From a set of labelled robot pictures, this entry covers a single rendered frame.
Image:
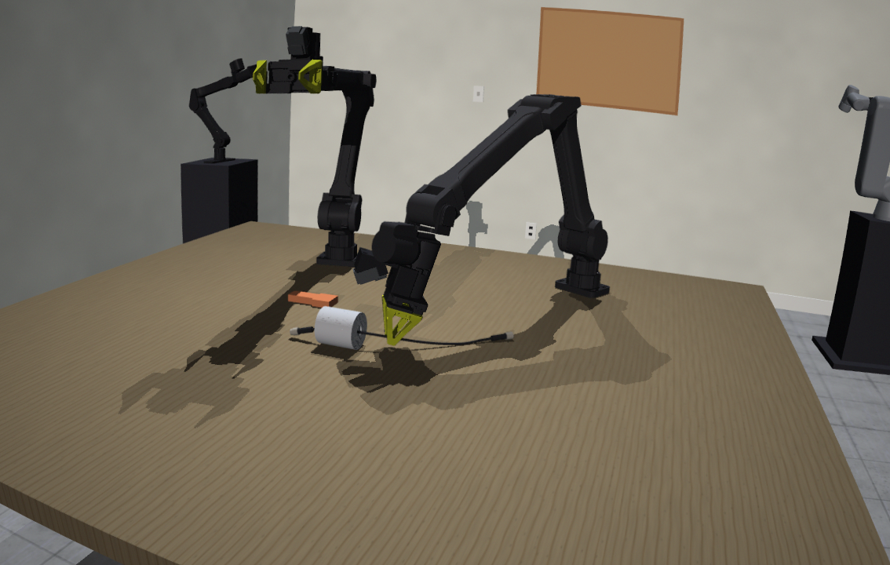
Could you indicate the orange stepped block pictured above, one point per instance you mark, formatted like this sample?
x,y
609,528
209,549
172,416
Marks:
x,y
316,300

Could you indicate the white cylinder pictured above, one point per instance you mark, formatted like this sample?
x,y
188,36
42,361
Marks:
x,y
338,327

